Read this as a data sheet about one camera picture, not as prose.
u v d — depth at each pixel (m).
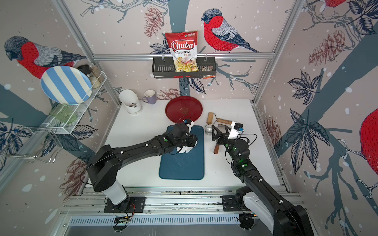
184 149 0.74
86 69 0.80
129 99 1.10
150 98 1.14
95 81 0.83
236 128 0.66
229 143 0.68
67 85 0.73
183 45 0.80
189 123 0.76
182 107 1.17
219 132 0.70
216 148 0.87
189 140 0.74
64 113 0.69
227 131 0.80
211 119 1.08
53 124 0.65
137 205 0.73
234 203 0.73
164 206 0.73
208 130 1.04
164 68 0.95
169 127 1.04
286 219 0.40
